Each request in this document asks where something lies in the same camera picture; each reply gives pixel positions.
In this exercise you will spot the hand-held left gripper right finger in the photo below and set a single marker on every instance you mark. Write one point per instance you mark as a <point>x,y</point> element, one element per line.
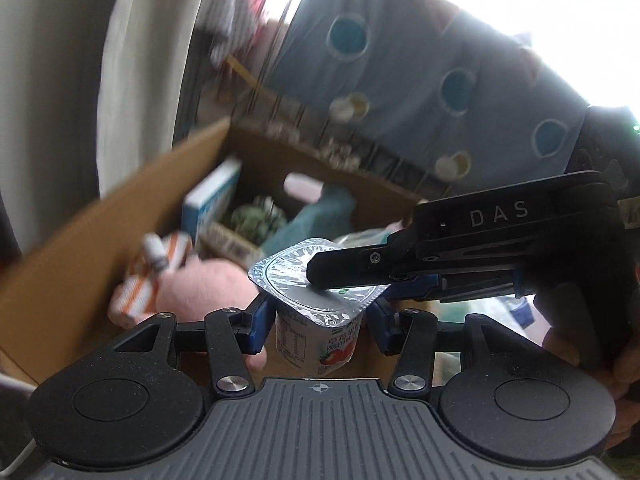
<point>381,327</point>

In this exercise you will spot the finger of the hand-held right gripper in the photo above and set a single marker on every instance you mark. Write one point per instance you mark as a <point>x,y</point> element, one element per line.
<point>415,287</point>
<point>350,267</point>

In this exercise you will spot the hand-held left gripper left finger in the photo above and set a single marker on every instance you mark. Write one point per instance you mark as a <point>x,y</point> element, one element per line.
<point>255,325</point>

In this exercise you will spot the white yogurt cup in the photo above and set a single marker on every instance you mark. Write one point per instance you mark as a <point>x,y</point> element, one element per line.
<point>310,340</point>

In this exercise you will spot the teal quilted cloth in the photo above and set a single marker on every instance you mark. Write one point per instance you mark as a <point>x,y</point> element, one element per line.
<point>320,215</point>

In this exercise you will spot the pink plush toy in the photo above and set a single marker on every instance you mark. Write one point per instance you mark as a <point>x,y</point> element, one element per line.
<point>205,285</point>

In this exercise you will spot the yellow carton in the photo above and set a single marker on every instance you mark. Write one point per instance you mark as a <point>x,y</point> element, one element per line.
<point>230,245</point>

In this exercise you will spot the pink cloth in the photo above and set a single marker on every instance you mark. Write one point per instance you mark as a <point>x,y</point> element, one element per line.
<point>302,186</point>

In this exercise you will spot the green knitted item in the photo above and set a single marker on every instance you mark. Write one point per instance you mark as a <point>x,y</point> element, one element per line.
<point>255,220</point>

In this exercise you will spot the orange striped towel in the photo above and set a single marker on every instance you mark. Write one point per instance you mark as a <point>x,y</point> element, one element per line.
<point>135,295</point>

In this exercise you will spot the blue white box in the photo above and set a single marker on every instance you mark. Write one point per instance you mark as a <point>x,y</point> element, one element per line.
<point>210,195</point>

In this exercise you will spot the brown cardboard box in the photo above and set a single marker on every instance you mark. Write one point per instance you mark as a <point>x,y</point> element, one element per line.
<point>75,240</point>

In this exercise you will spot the person's right hand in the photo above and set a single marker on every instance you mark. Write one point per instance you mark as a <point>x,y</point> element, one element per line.
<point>627,385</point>

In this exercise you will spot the blue circle print blanket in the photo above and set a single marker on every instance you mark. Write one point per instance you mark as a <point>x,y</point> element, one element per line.
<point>400,85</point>

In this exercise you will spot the star print cloth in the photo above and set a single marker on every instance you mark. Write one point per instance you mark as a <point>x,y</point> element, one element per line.
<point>230,20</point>

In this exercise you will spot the white curtain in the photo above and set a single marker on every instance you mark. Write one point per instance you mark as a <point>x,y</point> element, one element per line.
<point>140,60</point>

